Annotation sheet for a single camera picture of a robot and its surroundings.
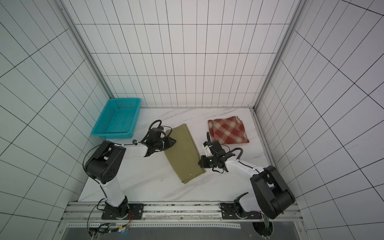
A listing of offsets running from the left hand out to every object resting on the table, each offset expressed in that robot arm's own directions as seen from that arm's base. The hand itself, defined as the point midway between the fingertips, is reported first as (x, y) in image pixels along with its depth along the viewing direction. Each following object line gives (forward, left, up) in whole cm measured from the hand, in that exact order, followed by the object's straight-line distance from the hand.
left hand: (174, 143), depth 96 cm
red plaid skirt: (+11, -38, -1) cm, 40 cm away
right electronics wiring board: (-45, -47, -2) cm, 65 cm away
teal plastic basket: (+23, +46, -3) cm, 51 cm away
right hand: (-11, -16, +1) cm, 20 cm away
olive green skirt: (-9, -7, 0) cm, 11 cm away
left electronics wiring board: (-47, +34, -6) cm, 58 cm away
